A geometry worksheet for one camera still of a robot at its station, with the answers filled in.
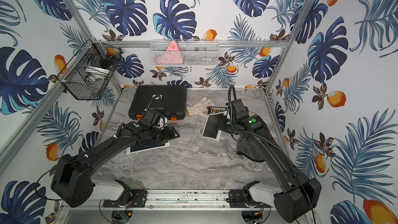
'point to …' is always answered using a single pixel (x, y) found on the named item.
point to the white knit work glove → (200, 108)
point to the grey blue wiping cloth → (245, 146)
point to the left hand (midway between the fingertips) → (175, 135)
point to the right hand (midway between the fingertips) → (220, 123)
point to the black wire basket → (94, 54)
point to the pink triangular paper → (172, 55)
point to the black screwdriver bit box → (211, 110)
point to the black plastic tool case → (170, 101)
